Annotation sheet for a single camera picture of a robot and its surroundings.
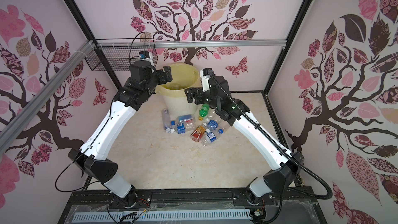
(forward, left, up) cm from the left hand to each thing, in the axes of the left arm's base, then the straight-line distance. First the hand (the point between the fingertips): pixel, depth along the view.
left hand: (162, 71), depth 71 cm
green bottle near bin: (+5, -20, -37) cm, 43 cm away
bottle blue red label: (-1, -10, -38) cm, 39 cm away
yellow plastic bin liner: (+19, -8, -19) cm, 28 cm away
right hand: (-8, -15, -2) cm, 18 cm away
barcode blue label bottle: (-16, -23, -36) cm, 46 cm away
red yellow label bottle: (-13, -16, -37) cm, 42 cm away
